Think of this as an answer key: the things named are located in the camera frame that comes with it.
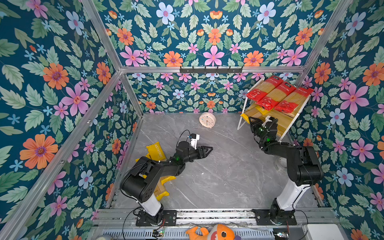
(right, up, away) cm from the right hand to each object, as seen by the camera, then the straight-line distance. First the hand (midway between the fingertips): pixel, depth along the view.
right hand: (249, 117), depth 93 cm
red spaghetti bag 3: (+22, +9, -13) cm, 27 cm away
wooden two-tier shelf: (+17, -7, -11) cm, 22 cm away
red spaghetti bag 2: (+7, +8, -15) cm, 18 cm away
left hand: (-24, -18, -10) cm, 32 cm away
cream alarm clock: (-26, -1, +13) cm, 29 cm away
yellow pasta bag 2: (-61, -23, +3) cm, 65 cm away
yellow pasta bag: (+5, +4, +6) cm, 9 cm away
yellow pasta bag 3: (-53, -41, -13) cm, 69 cm away
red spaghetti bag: (+2, +14, -11) cm, 18 cm away
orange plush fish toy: (-23, -52, -30) cm, 64 cm away
